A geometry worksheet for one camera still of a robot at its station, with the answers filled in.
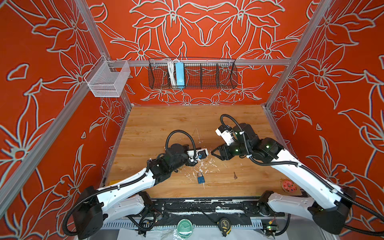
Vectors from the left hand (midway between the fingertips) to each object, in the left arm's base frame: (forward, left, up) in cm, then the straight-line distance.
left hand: (198, 144), depth 73 cm
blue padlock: (-11, -2, -20) cm, 23 cm away
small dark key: (-7, -22, -21) cm, 31 cm away
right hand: (-4, -7, +2) cm, 8 cm away
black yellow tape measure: (-31, -13, -18) cm, 38 cm away
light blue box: (+40, +13, +14) cm, 44 cm away
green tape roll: (-33, +5, -20) cm, 39 cm away
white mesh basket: (+40, +60, +10) cm, 72 cm away
